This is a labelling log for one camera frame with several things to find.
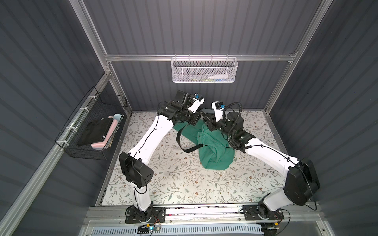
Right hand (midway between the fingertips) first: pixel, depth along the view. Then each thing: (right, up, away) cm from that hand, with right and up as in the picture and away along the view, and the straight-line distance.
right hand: (205, 115), depth 77 cm
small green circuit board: (-30, -56, -6) cm, 63 cm away
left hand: (-2, -1, -1) cm, 2 cm away
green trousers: (+7, -22, +7) cm, 24 cm away
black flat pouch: (-53, -8, -8) cm, 54 cm away
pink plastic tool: (-47, -14, -13) cm, 51 cm away
